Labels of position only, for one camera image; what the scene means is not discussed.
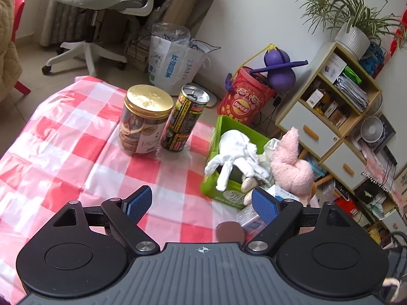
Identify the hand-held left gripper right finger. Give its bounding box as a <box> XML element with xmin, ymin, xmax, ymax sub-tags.
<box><xmin>244</xmin><ymin>188</ymin><xmax>355</xmax><ymax>255</ymax></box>

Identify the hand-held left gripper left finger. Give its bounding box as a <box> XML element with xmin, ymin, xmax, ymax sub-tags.
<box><xmin>52</xmin><ymin>185</ymin><xmax>159</xmax><ymax>255</ymax></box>

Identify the green plastic bin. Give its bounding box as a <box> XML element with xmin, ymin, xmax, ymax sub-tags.
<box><xmin>200</xmin><ymin>114</ymin><xmax>271</xmax><ymax>210</ymax></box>

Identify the clear plastic packet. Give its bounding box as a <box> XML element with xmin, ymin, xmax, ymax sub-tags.
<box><xmin>237</xmin><ymin>206</ymin><xmax>268</xmax><ymax>233</ymax></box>

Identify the brown round lid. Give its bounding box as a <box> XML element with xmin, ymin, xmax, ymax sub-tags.
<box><xmin>216</xmin><ymin>222</ymin><xmax>245</xmax><ymax>243</ymax></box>

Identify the pink plush toy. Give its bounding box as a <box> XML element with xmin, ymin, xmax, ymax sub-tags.
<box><xmin>270</xmin><ymin>127</ymin><xmax>315</xmax><ymax>204</ymax></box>

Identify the cookie jar with gold lid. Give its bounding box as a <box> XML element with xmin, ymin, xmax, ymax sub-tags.
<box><xmin>118</xmin><ymin>84</ymin><xmax>174</xmax><ymax>157</ymax></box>

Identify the pink checkered tablecloth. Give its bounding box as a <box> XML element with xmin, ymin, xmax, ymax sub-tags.
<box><xmin>0</xmin><ymin>75</ymin><xmax>318</xmax><ymax>302</ymax></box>

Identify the black yellow drink can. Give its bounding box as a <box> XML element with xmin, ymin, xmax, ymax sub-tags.
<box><xmin>160</xmin><ymin>84</ymin><xmax>210</xmax><ymax>153</ymax></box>

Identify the wooden cabinet with grey drawers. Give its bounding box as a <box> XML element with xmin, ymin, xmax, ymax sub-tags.
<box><xmin>275</xmin><ymin>42</ymin><xmax>382</xmax><ymax>191</ymax></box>

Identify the red snack bucket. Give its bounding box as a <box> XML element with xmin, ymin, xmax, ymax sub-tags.
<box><xmin>218</xmin><ymin>65</ymin><xmax>277</xmax><ymax>126</ymax></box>

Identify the pink lace cloth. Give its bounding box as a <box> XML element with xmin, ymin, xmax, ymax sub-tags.
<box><xmin>362</xmin><ymin>159</ymin><xmax>398</xmax><ymax>197</ymax></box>

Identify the small white fan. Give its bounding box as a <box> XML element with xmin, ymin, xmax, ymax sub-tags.
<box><xmin>361</xmin><ymin>116</ymin><xmax>385</xmax><ymax>143</ymax></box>

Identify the purple hopper ball toy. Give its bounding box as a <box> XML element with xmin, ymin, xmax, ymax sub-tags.
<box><xmin>254</xmin><ymin>48</ymin><xmax>309</xmax><ymax>89</ymax></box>

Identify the white paper bag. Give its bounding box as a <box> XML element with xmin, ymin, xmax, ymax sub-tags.
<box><xmin>147</xmin><ymin>22</ymin><xmax>210</xmax><ymax>96</ymax></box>

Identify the blue knitted item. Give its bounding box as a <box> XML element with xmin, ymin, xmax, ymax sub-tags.
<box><xmin>359</xmin><ymin>43</ymin><xmax>385</xmax><ymax>78</ymax></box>

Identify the potted spider plant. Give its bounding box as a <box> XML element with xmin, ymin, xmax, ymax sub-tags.
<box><xmin>297</xmin><ymin>0</ymin><xmax>404</xmax><ymax>59</ymax></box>

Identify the beige quilted cloth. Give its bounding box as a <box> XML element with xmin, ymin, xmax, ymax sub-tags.
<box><xmin>0</xmin><ymin>0</ymin><xmax>23</xmax><ymax>102</ymax></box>

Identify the white office chair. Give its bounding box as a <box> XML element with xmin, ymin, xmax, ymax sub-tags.
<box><xmin>42</xmin><ymin>0</ymin><xmax>164</xmax><ymax>77</ymax></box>

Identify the red hanging decoration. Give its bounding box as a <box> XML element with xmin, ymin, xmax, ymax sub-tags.
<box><xmin>391</xmin><ymin>22</ymin><xmax>407</xmax><ymax>51</ymax></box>

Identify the red chair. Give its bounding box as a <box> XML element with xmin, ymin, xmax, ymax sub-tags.
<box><xmin>11</xmin><ymin>0</ymin><xmax>32</xmax><ymax>96</ymax></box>

